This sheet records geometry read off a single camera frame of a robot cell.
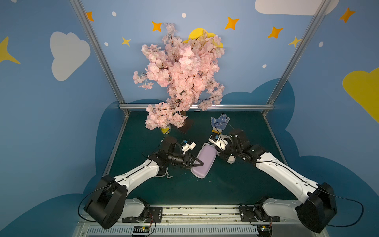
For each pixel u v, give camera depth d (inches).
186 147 29.1
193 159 28.1
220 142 26.1
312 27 29.6
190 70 23.4
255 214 26.7
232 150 26.2
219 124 45.0
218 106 36.6
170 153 26.3
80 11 27.3
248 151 22.3
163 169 24.3
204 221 28.9
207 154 29.5
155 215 29.1
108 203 16.1
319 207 15.4
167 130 41.6
